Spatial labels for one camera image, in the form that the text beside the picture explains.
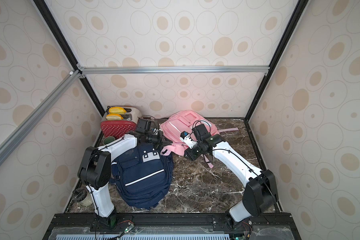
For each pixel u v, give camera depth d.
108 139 0.99
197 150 0.69
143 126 0.76
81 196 0.73
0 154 0.52
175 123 1.05
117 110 0.97
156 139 0.81
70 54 0.84
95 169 0.50
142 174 0.88
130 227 0.72
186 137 0.73
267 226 0.73
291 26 0.73
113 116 0.93
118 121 0.93
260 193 0.42
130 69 1.93
